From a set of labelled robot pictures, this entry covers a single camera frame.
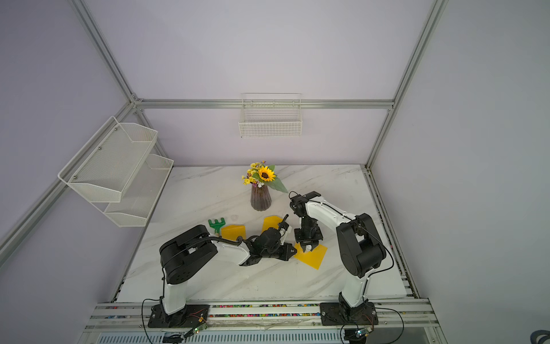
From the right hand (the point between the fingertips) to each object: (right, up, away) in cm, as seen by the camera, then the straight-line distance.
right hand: (308, 251), depth 85 cm
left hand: (-5, -2, +4) cm, 6 cm away
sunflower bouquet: (-20, +31, -3) cm, 37 cm away
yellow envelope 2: (-16, +9, +15) cm, 24 cm away
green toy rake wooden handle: (-40, +8, +11) cm, 43 cm away
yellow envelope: (-33, +5, +11) cm, 36 cm away
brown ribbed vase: (-20, +21, +11) cm, 31 cm away
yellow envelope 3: (+2, -4, +2) cm, 5 cm away
